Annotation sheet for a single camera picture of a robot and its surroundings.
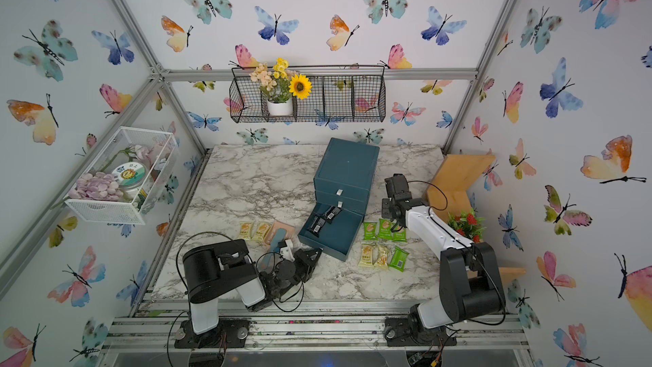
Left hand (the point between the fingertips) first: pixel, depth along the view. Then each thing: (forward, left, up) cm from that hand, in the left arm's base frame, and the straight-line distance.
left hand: (326, 250), depth 85 cm
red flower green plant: (-1, -40, +18) cm, 44 cm away
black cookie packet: (+11, +4, -3) cm, 12 cm away
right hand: (+14, -25, +5) cm, 29 cm away
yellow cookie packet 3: (-1, -19, -3) cm, 19 cm away
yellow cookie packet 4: (-1, -13, -3) cm, 14 cm away
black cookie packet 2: (+16, -2, -3) cm, 17 cm away
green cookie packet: (+8, -16, -4) cm, 18 cm away
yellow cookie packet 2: (+10, +24, -3) cm, 26 cm away
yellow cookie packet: (+10, +30, -3) cm, 31 cm away
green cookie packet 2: (+9, -21, -4) cm, 23 cm away
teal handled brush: (+8, +18, -4) cm, 20 cm away
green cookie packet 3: (+7, -26, -4) cm, 27 cm away
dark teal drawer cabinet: (+19, -7, +16) cm, 26 cm away
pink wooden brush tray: (+9, +14, -5) cm, 17 cm away
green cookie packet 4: (-2, -24, -4) cm, 25 cm away
